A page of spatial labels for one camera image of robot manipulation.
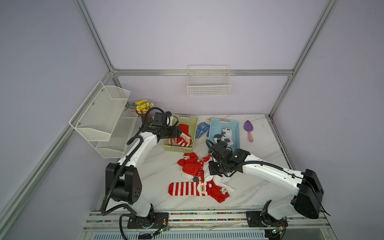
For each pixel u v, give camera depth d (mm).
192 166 877
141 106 905
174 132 781
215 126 1110
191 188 835
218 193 800
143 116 966
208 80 1073
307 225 732
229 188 818
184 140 1031
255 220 732
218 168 671
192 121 1144
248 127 1147
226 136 1043
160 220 729
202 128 1114
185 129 1120
